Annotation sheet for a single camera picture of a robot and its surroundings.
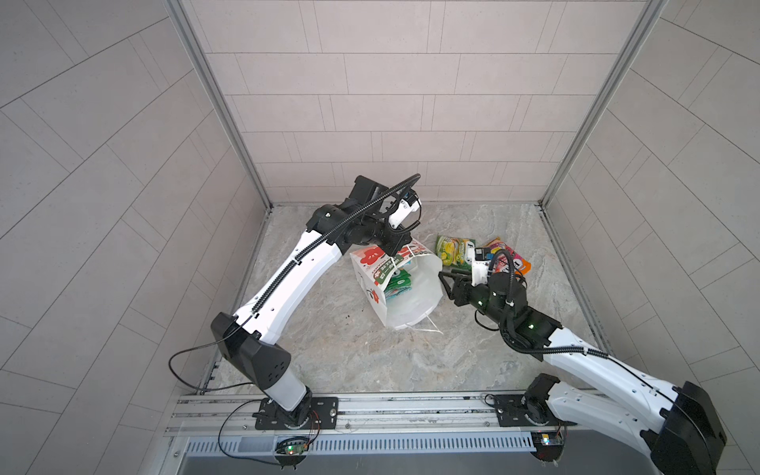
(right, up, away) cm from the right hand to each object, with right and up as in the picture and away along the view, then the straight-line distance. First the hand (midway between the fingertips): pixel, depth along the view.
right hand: (441, 277), depth 75 cm
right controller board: (+24, -38, -7) cm, 45 cm away
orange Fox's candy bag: (+24, +1, +22) cm, 33 cm away
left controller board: (-34, -35, -11) cm, 50 cm away
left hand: (-7, +11, -5) cm, 14 cm away
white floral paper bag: (-18, +2, +4) cm, 18 cm away
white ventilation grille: (-42, -39, -6) cm, 58 cm away
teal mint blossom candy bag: (-11, -3, +10) cm, 15 cm away
